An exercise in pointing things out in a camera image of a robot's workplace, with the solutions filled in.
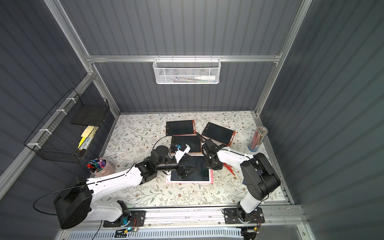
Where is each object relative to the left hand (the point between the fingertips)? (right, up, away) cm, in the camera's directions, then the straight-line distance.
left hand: (196, 167), depth 72 cm
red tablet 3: (+16, +14, +37) cm, 43 cm away
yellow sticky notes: (-55, +16, +1) cm, 58 cm away
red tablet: (-12, +19, +40) cm, 46 cm away
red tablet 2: (-3, +9, +33) cm, 35 cm away
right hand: (+10, -5, +20) cm, 22 cm away
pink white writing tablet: (+5, -9, +17) cm, 20 cm away
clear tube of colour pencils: (+37, +17, +14) cm, 43 cm away
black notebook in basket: (-59, +26, +9) cm, 65 cm away
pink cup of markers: (-52, -2, +9) cm, 53 cm away
